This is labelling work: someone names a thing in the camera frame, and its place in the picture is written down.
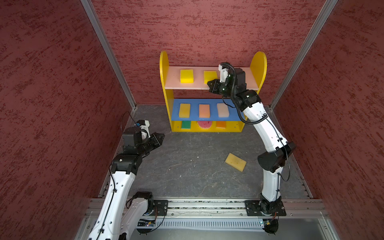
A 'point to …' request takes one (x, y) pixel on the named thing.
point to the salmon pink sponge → (204, 111)
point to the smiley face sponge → (204, 125)
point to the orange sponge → (221, 124)
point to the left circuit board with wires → (146, 224)
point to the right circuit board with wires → (271, 225)
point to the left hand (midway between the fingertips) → (164, 138)
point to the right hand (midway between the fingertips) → (207, 85)
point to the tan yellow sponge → (236, 162)
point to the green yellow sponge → (186, 125)
